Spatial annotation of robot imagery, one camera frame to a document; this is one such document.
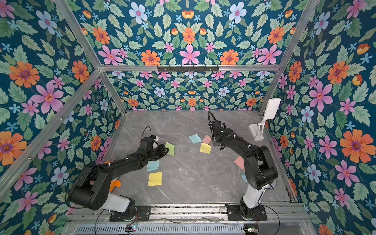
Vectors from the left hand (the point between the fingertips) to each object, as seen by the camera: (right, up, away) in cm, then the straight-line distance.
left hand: (172, 148), depth 90 cm
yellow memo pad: (-9, -17, -6) cm, 20 cm away
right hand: (+34, +6, +3) cm, 34 cm away
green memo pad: (-1, 0, +4) cm, 5 cm away
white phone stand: (+59, +11, +14) cm, 62 cm away
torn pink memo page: (+23, +4, +13) cm, 27 cm away
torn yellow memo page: (+21, -2, +9) cm, 23 cm away
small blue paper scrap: (+44, -16, -5) cm, 47 cm away
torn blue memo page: (+15, +5, +11) cm, 19 cm away
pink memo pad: (+43, -9, +2) cm, 44 cm away
